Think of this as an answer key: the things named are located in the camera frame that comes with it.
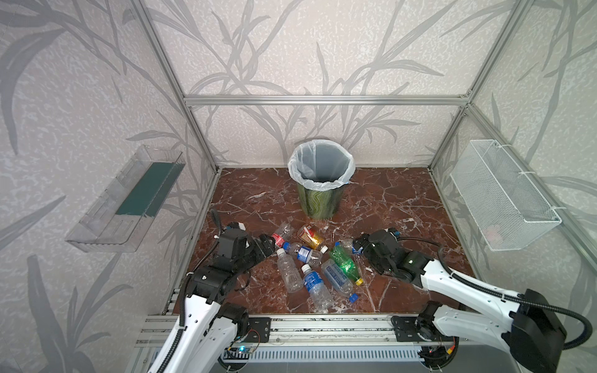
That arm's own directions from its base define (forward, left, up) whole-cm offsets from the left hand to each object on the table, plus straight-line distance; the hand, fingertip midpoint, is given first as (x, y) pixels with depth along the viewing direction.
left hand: (270, 238), depth 75 cm
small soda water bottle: (0, -11, -12) cm, 16 cm away
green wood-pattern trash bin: (+18, -17, -6) cm, 25 cm away
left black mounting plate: (-24, +3, -16) cm, 29 cm away
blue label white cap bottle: (-14, -17, -18) cm, 28 cm away
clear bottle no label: (-6, -6, -18) cm, 20 cm away
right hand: (+3, -30, -8) cm, 31 cm away
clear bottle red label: (+9, -2, -13) cm, 16 cm away
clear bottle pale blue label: (-9, -23, -12) cm, 27 cm away
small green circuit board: (-29, +7, -17) cm, 34 cm away
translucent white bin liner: (+35, -17, -1) cm, 39 cm away
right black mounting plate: (-23, -45, -18) cm, 53 cm away
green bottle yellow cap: (-1, -25, -13) cm, 28 cm away
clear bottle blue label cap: (+6, -28, -16) cm, 33 cm away
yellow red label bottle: (+8, -12, -12) cm, 19 cm away
